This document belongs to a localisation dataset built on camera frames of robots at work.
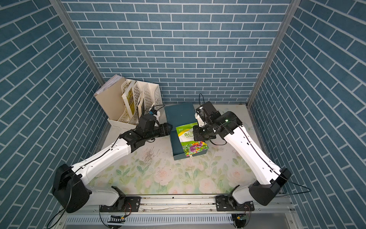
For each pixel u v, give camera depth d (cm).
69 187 40
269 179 39
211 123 49
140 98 96
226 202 74
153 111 71
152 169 87
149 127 62
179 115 85
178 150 78
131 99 96
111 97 90
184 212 73
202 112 51
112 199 61
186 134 69
